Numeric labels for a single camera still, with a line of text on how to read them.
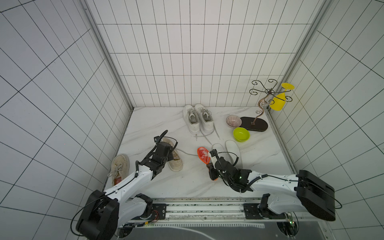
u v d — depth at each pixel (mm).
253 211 730
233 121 1095
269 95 850
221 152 725
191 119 1047
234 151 965
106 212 393
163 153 643
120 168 801
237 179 619
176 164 828
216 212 742
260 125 1069
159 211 722
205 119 1021
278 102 900
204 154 869
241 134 1027
